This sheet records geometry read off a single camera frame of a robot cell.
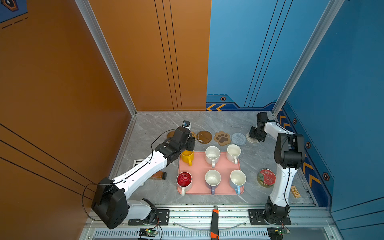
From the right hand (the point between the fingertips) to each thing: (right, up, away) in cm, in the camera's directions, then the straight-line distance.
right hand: (252, 135), depth 105 cm
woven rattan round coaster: (-42, 0, +1) cm, 42 cm away
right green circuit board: (-1, -44, -35) cm, 56 cm away
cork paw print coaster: (-21, -2, 0) cm, 21 cm away
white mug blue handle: (-16, -23, -20) cm, 35 cm away
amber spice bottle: (-61, -21, -22) cm, 68 cm away
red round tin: (0, -22, -22) cm, 31 cm away
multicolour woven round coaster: (-2, -2, -3) cm, 5 cm away
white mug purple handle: (-30, -23, -20) cm, 43 cm away
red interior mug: (-47, -24, -22) cm, 57 cm away
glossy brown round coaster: (-34, -1, 0) cm, 34 cm away
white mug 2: (-17, -9, -14) cm, 24 cm away
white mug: (-29, -11, -11) cm, 33 cm away
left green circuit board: (-63, -44, -34) cm, 84 cm away
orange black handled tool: (-31, -42, -35) cm, 63 cm away
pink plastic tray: (-38, -20, -13) cm, 45 cm away
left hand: (-42, +1, -23) cm, 48 cm away
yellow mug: (-45, -11, -20) cm, 50 cm away
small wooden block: (+14, -29, -24) cm, 40 cm away
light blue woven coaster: (-10, -2, -2) cm, 11 cm away
